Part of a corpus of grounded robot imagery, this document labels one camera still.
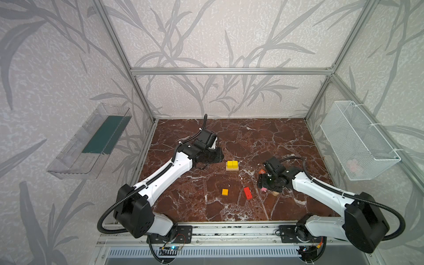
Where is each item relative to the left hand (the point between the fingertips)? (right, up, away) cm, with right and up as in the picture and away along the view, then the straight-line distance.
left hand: (225, 152), depth 79 cm
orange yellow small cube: (0, -22, +7) cm, 23 cm away
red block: (+12, -22, +7) cm, 27 cm away
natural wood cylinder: (+25, -21, +4) cm, 33 cm away
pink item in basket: (+58, -5, -6) cm, 58 cm away
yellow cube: (+3, -9, +15) cm, 17 cm away
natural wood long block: (+4, -12, +14) cm, 19 cm away
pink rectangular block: (+20, -20, +6) cm, 29 cm away
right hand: (+19, -15, +7) cm, 25 cm away
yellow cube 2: (+6, -9, +14) cm, 18 cm away
